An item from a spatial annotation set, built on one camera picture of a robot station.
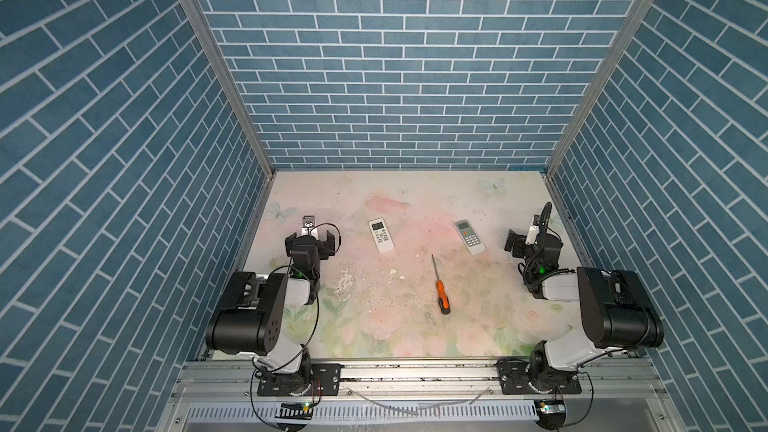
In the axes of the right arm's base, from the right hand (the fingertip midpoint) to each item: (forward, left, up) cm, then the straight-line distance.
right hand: (526, 229), depth 94 cm
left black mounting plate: (-45, +56, -7) cm, 72 cm away
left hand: (-7, +68, +1) cm, 68 cm away
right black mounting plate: (-41, +9, -7) cm, 43 cm away
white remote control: (-3, +47, -5) cm, 47 cm away
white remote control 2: (-1, +17, -5) cm, 18 cm away
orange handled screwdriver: (-24, +26, -5) cm, 36 cm away
